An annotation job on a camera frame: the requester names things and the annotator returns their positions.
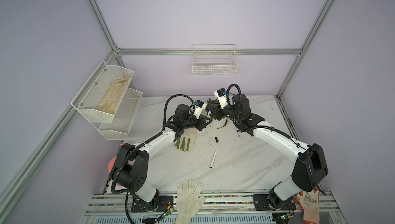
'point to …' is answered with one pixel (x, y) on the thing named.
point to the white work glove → (188, 201)
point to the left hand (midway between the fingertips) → (208, 117)
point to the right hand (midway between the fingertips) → (208, 107)
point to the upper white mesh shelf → (100, 97)
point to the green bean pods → (182, 146)
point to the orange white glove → (309, 202)
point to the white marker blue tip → (209, 113)
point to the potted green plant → (215, 123)
